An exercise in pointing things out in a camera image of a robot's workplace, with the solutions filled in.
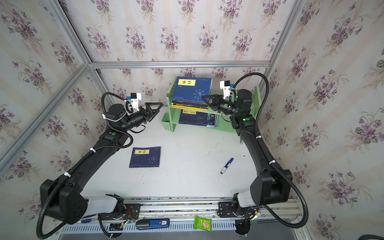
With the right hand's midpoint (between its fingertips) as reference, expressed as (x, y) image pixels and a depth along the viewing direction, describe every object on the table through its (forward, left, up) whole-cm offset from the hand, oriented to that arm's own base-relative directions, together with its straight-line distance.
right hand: (200, 99), depth 67 cm
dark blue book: (-8, +34, -40) cm, 53 cm away
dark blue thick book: (+13, +3, -27) cm, 30 cm away
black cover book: (+10, +11, -11) cm, 19 cm away
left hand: (-1, +19, -2) cm, 19 cm away
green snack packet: (-43, 0, -40) cm, 59 cm away
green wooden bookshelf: (-9, -11, -6) cm, 15 cm away
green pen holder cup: (+16, +22, -34) cm, 44 cm away
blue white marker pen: (-15, -16, -40) cm, 46 cm away
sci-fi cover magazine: (+11, -9, -28) cm, 31 cm away
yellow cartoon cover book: (+7, +5, -12) cm, 15 cm away
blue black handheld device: (-43, +26, -36) cm, 62 cm away
